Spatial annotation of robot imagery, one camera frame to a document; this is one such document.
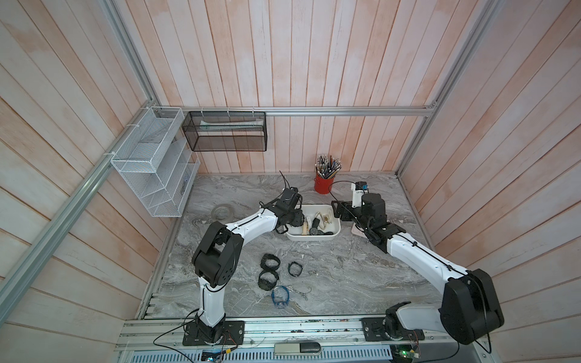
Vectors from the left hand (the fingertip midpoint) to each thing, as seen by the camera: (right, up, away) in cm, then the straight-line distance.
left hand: (295, 217), depth 95 cm
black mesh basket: (-32, +40, +9) cm, 52 cm away
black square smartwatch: (-3, -20, -8) cm, 22 cm away
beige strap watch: (+4, -4, 0) cm, 6 cm away
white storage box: (+17, -5, +3) cm, 18 cm away
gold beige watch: (+14, -1, +6) cm, 15 cm away
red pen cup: (+14, +14, +14) cm, 24 cm away
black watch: (-11, -15, -7) cm, 20 cm away
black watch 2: (-11, -22, -9) cm, 27 cm away
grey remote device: (-1, -37, -28) cm, 46 cm away
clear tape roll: (-34, +1, +9) cm, 35 cm away
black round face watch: (+11, -7, +3) cm, 13 cm away
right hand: (+17, +7, -9) cm, 20 cm away
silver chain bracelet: (-2, -26, -12) cm, 28 cm away
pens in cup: (+14, +22, +6) cm, 26 cm away
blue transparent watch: (-6, -28, -13) cm, 32 cm away
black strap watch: (+8, -6, +1) cm, 10 cm away
